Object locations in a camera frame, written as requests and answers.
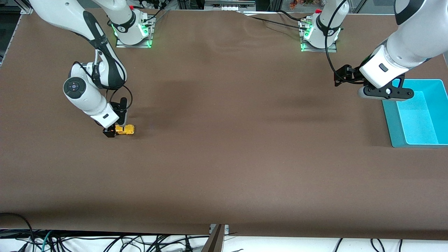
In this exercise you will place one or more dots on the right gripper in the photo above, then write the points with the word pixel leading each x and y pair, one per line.
pixel 109 132

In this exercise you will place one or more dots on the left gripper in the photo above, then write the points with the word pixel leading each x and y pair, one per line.
pixel 351 75

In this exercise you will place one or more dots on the yellow beetle toy car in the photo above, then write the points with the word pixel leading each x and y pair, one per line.
pixel 126 130

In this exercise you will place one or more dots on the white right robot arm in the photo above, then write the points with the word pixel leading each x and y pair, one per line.
pixel 80 94

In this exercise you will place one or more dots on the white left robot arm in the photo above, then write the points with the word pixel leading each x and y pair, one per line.
pixel 413 45

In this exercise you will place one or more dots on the turquoise plastic bin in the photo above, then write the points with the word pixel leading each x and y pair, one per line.
pixel 420 119

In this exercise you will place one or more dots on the white power strip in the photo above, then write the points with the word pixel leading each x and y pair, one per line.
pixel 154 4

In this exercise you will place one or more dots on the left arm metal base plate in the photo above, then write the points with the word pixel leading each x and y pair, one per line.
pixel 329 50

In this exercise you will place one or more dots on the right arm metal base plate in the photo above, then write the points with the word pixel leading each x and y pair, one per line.
pixel 120 44

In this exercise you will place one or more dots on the aluminium frame corner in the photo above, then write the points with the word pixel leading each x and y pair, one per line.
pixel 24 7

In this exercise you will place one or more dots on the table support post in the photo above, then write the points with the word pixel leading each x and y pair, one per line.
pixel 215 243

